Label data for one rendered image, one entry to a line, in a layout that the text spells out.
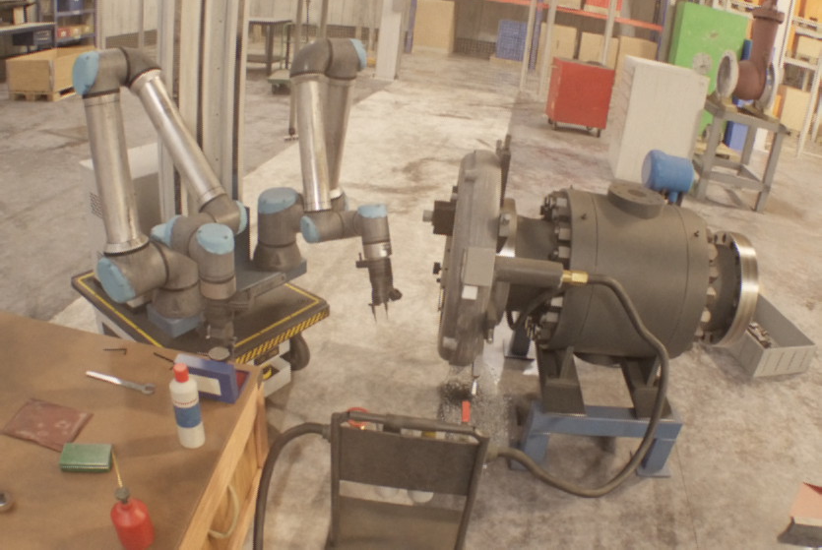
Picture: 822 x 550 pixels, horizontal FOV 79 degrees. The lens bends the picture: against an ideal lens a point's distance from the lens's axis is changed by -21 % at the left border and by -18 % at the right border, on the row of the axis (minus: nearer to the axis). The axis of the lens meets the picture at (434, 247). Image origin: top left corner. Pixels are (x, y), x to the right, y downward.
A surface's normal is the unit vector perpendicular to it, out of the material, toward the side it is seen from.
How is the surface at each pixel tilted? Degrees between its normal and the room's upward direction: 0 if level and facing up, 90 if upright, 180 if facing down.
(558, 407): 0
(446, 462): 90
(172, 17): 90
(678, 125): 90
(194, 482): 0
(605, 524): 0
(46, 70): 90
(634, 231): 33
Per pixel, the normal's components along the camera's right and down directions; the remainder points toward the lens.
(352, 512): 0.11, -0.90
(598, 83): 0.00, 0.42
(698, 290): -0.01, 0.05
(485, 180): 0.06, -0.64
